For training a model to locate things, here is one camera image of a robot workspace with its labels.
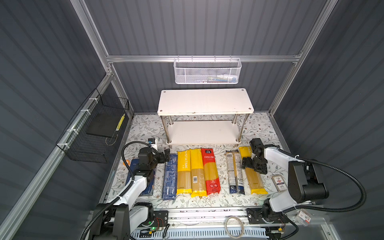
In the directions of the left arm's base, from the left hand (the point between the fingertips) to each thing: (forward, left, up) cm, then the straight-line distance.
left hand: (162, 150), depth 87 cm
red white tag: (-34, -72, -9) cm, 79 cm away
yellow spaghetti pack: (-17, -20, -9) cm, 28 cm away
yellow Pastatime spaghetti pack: (-15, -13, -9) cm, 22 cm away
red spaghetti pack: (-13, -28, -8) cm, 32 cm away
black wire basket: (-2, +33, +17) cm, 37 cm away
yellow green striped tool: (+7, +21, +17) cm, 27 cm away
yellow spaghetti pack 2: (-14, -53, -9) cm, 56 cm away
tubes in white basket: (+36, -34, +24) cm, 56 cm away
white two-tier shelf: (+37, -29, -11) cm, 48 cm away
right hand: (-8, -54, -11) cm, 56 cm away
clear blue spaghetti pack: (-18, -42, -9) cm, 46 cm away
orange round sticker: (-2, +24, -10) cm, 26 cm away
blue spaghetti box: (-14, -5, -8) cm, 17 cm away
